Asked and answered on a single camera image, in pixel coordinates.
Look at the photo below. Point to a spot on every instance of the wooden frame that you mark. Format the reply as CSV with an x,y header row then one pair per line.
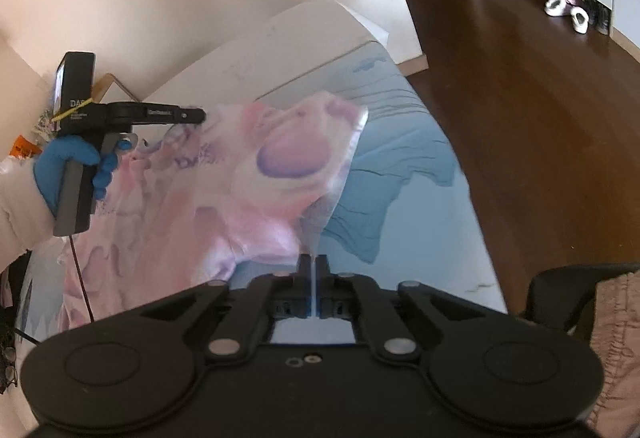
x,y
120,86

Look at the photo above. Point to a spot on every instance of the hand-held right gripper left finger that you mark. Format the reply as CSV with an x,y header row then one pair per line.
x,y
303,270

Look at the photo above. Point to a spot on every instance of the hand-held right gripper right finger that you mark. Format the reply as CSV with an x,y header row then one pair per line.
x,y
322,270

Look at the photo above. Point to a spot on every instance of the wooden chair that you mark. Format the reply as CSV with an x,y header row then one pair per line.
x,y
560,293

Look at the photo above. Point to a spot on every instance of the pink quilted cushion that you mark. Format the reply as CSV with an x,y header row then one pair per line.
x,y
620,343

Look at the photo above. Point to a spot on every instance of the person's left forearm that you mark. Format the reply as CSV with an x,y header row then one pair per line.
x,y
20,218

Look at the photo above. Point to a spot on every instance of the person's left hand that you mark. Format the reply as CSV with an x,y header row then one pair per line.
x,y
55,163

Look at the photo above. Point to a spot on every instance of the dark shoes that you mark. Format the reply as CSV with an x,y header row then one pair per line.
x,y
600,18

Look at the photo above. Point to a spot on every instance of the white slipper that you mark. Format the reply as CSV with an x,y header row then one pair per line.
x,y
556,7
580,21

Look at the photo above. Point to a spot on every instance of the pink and purple t-shirt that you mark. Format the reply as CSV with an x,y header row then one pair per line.
x,y
200,198

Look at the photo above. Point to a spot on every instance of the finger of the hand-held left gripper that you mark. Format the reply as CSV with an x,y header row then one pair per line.
x,y
175,114

